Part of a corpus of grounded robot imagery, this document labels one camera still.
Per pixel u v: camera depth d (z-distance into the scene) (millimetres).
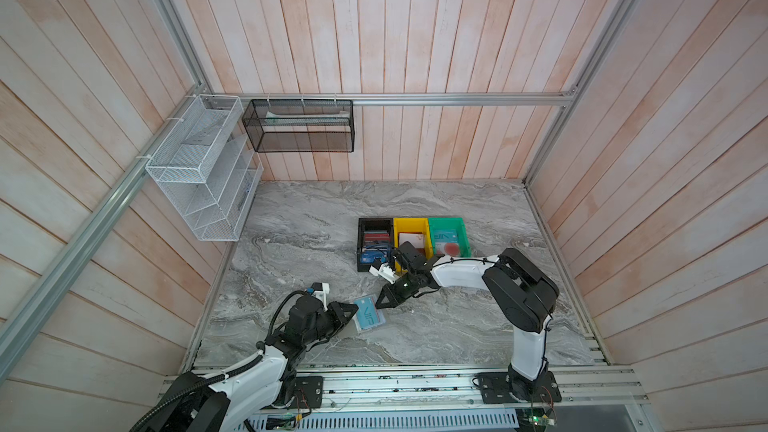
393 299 788
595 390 747
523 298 502
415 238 1017
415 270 746
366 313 857
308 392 730
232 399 458
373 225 995
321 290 811
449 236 1011
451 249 974
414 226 1019
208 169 684
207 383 450
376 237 1013
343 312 849
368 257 957
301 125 1040
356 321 841
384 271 855
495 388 730
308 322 663
